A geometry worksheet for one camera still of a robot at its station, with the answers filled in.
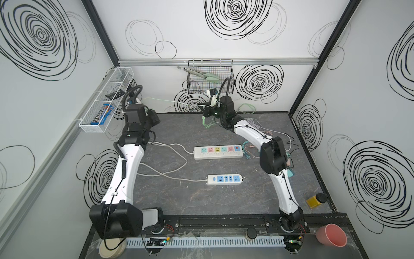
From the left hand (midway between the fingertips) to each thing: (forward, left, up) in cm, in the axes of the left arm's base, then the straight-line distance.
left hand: (153, 112), depth 76 cm
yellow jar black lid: (-29, -79, -24) cm, 88 cm away
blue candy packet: (-4, +22, +2) cm, 22 cm away
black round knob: (-44, -45, -21) cm, 67 cm away
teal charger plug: (-15, -72, -31) cm, 80 cm away
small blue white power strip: (-20, -34, -30) cm, 50 cm away
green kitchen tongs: (+28, -25, +2) cm, 37 cm away
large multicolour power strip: (-3, -26, -30) cm, 40 cm away
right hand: (+13, -20, -5) cm, 25 cm away
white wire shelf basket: (+5, +24, +2) cm, 25 cm away
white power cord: (+1, -1, -32) cm, 32 cm away
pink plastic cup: (-43, -78, -24) cm, 93 cm away
